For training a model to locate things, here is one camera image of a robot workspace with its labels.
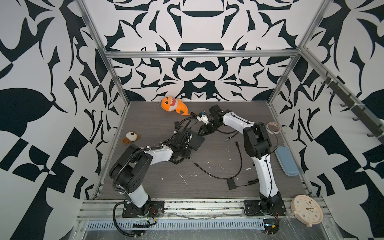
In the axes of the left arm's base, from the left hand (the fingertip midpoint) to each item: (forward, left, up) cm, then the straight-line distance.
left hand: (189, 147), depth 94 cm
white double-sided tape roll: (+14, -59, -2) cm, 60 cm away
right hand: (+10, -8, +2) cm, 13 cm away
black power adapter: (-22, -22, -2) cm, 31 cm away
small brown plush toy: (+8, +37, +1) cm, 38 cm away
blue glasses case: (-7, -58, -2) cm, 58 cm away
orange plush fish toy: (+31, +12, +6) cm, 34 cm away
